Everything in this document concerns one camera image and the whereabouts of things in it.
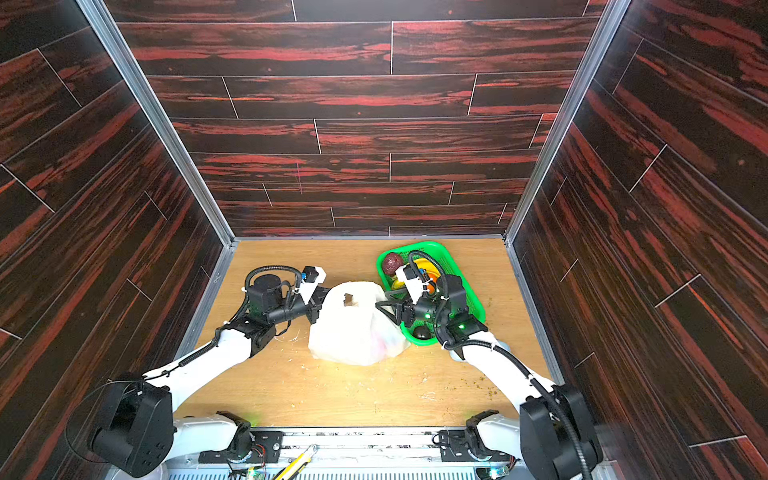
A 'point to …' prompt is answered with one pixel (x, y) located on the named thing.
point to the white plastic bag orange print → (352, 329)
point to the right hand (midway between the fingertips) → (386, 295)
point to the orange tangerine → (431, 288)
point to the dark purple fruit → (421, 332)
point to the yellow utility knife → (294, 467)
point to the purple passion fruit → (391, 262)
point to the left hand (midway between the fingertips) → (338, 292)
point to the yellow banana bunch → (421, 264)
